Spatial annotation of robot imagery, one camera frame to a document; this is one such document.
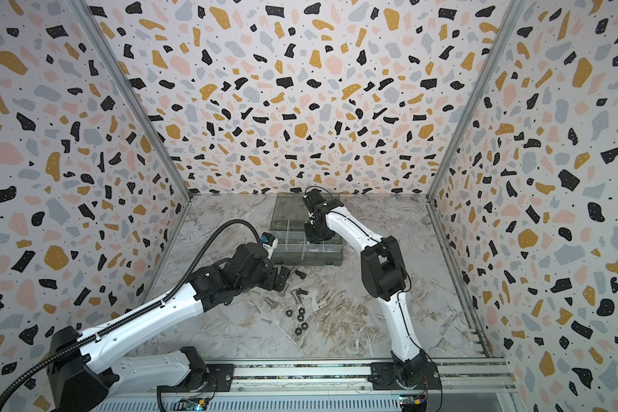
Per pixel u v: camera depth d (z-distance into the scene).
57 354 0.39
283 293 0.90
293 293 0.90
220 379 0.73
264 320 0.85
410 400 0.71
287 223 1.07
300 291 0.90
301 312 0.86
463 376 0.76
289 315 0.86
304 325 0.84
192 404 0.70
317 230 0.83
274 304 0.88
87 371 0.39
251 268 0.58
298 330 0.83
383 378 0.73
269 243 0.68
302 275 0.94
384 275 0.58
